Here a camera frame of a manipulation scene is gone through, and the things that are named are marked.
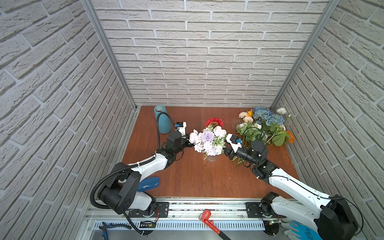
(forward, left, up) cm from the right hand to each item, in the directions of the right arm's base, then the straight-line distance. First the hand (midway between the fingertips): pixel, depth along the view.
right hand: (221, 140), depth 74 cm
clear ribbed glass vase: (0, +3, -20) cm, 21 cm away
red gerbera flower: (+7, +3, +6) cm, 10 cm away
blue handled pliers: (-31, +58, -20) cm, 69 cm away
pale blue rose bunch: (+24, -32, -8) cm, 41 cm away
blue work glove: (-38, -32, -22) cm, 55 cm away
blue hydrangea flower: (+20, -40, -9) cm, 45 cm away
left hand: (+10, +11, -6) cm, 16 cm away
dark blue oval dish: (-13, +40, -18) cm, 46 cm away
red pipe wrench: (-30, +11, -21) cm, 38 cm away
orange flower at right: (+9, -50, -17) cm, 54 cm away
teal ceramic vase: (+20, +32, -9) cm, 39 cm away
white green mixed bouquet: (+20, -31, -14) cm, 40 cm away
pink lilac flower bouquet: (-6, +7, +9) cm, 13 cm away
